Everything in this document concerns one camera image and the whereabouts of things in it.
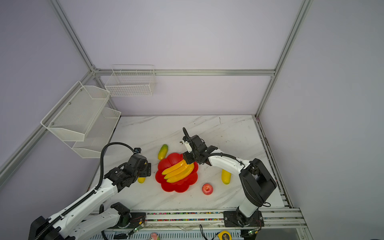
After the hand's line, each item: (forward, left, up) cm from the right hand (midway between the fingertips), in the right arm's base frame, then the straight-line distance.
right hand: (185, 154), depth 87 cm
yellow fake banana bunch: (-7, +4, -7) cm, 11 cm away
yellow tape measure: (-38, -20, -8) cm, 44 cm away
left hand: (-9, +24, +1) cm, 26 cm away
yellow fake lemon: (-11, -24, -6) cm, 27 cm away
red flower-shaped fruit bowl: (-15, +2, -9) cm, 18 cm away
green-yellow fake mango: (+5, +15, -6) cm, 17 cm away
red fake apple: (-18, -13, -6) cm, 23 cm away
